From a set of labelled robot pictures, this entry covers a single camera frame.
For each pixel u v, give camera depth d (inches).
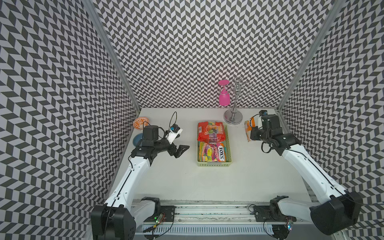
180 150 26.7
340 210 14.5
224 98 40.4
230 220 28.4
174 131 26.0
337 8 26.4
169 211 29.8
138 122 42.3
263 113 26.6
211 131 35.9
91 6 28.0
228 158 33.1
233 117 44.0
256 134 27.6
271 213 26.2
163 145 26.1
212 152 34.3
